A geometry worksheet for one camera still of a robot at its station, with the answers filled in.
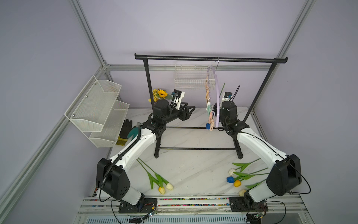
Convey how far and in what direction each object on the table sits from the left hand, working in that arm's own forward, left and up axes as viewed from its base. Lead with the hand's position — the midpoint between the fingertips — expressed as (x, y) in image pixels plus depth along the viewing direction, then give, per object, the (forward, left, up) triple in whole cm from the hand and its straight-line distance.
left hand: (190, 107), depth 73 cm
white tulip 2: (-20, -34, -33) cm, 52 cm away
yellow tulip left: (-27, +22, -34) cm, 49 cm away
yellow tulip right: (-30, -28, -33) cm, 53 cm away
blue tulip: (-28, -25, -33) cm, 49 cm away
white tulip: (-27, +17, -34) cm, 46 cm away
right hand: (+8, -17, -6) cm, 20 cm away
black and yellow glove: (-2, +40, -17) cm, 43 cm away
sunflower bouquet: (+20, +19, -8) cm, 29 cm away
